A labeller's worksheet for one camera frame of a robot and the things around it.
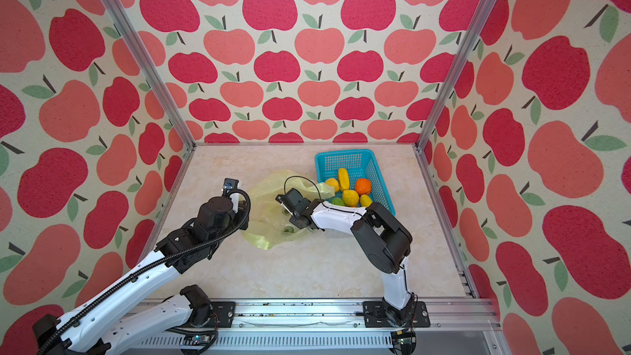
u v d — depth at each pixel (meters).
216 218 0.53
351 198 0.95
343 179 1.02
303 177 0.75
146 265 0.47
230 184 0.63
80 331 0.40
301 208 0.72
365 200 0.96
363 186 0.98
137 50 0.87
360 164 1.10
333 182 1.01
